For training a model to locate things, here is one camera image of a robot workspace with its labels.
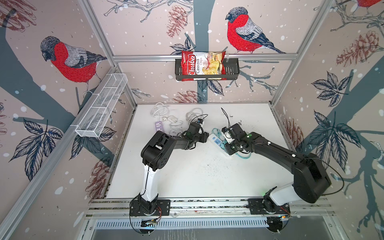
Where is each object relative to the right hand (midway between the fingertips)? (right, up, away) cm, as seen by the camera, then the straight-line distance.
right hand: (226, 149), depth 87 cm
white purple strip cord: (-45, +24, +20) cm, 55 cm away
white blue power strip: (-6, +4, +10) cm, 13 cm away
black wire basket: (+5, +48, +7) cm, 48 cm away
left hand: (-12, +7, +12) cm, 18 cm away
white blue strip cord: (-21, +21, +27) cm, 40 cm away
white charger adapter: (-36, +18, +22) cm, 46 cm away
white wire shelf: (-69, +22, -12) cm, 73 cm away
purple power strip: (-45, +13, +16) cm, 50 cm away
